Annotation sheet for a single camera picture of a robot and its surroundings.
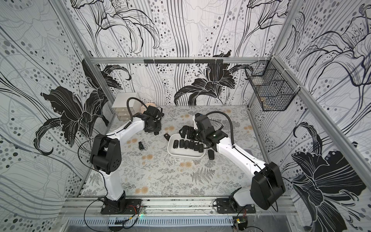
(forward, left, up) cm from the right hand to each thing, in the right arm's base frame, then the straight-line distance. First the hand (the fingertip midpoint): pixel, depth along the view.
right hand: (187, 131), depth 81 cm
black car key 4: (0, -5, -17) cm, 18 cm away
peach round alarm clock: (+13, +26, +6) cm, 30 cm away
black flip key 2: (+8, +15, -18) cm, 25 cm away
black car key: (+2, +8, -17) cm, 19 cm away
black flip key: (+2, +4, -17) cm, 18 cm away
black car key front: (-1, -9, -17) cm, 19 cm away
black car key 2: (+2, +1, -18) cm, 18 cm away
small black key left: (0, +32, -17) cm, 36 cm away
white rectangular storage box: (0, +6, -18) cm, 19 cm away
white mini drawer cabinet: (+29, +52, -8) cm, 60 cm away
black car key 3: (+1, -2, -17) cm, 18 cm away
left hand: (+9, +20, -11) cm, 25 cm away
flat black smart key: (-5, -15, -18) cm, 24 cm away
